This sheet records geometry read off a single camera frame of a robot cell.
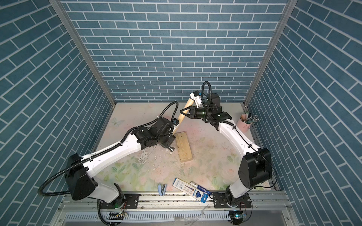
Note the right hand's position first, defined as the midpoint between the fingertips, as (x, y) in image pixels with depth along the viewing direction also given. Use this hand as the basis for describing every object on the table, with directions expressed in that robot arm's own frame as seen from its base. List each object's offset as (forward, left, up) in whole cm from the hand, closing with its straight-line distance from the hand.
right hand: (183, 112), depth 75 cm
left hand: (-8, +4, -12) cm, 15 cm away
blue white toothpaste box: (-31, -7, -29) cm, 43 cm away
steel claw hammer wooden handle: (-2, -1, -1) cm, 3 cm away
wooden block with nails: (-10, -1, -26) cm, 28 cm away
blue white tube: (-29, -12, -29) cm, 43 cm away
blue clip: (-32, +9, -28) cm, 43 cm away
